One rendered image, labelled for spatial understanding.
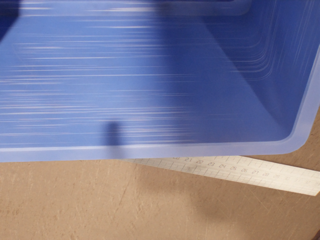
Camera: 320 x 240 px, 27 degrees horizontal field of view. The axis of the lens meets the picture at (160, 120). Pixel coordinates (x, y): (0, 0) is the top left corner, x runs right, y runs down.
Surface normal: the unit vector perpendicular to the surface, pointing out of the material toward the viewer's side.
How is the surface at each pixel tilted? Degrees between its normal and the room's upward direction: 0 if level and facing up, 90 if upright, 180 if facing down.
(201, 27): 90
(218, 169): 0
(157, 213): 0
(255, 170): 0
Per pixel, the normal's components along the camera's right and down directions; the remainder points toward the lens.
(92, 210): 0.11, 0.72
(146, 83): 0.08, -0.69
